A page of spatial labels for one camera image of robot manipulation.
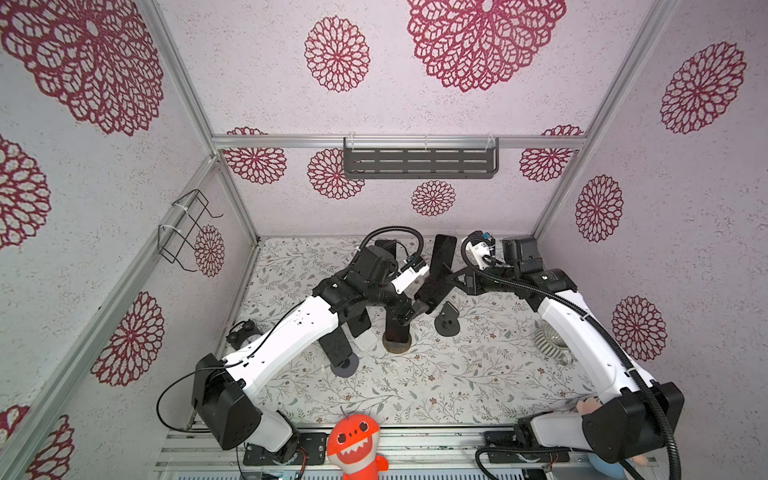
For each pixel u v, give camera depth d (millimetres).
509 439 752
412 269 617
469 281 660
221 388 397
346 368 869
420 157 941
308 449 735
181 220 767
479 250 684
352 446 674
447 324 922
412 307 645
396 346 897
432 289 844
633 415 387
